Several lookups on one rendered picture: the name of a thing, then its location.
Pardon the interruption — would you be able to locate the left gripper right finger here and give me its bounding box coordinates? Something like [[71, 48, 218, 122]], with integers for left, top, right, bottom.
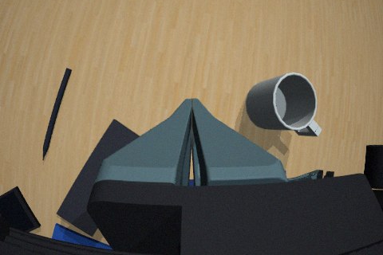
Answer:
[[191, 98, 288, 186]]

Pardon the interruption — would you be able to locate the black pen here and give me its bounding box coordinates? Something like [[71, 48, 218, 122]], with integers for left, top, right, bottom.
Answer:
[[43, 68, 72, 158]]

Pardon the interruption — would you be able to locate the blue notebook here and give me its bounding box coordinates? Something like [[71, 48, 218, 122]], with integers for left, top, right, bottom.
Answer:
[[52, 223, 112, 249]]

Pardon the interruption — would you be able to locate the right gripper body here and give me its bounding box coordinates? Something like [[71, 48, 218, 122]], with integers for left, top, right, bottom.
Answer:
[[317, 170, 334, 179]]

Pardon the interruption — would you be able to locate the grey mug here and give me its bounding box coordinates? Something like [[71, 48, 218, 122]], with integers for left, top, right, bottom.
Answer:
[[246, 73, 322, 136]]

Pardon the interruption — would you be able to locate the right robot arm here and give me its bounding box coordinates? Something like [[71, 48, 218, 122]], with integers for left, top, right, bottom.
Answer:
[[364, 145, 383, 211]]

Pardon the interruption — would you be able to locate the black glasses case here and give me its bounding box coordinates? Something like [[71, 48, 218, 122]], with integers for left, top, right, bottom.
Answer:
[[57, 119, 139, 237]]

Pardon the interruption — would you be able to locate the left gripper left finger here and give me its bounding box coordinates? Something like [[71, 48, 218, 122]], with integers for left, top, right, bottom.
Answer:
[[93, 99, 192, 186]]

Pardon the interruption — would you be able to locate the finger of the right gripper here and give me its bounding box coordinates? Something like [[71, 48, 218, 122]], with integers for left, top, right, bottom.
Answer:
[[288, 170, 320, 182]]

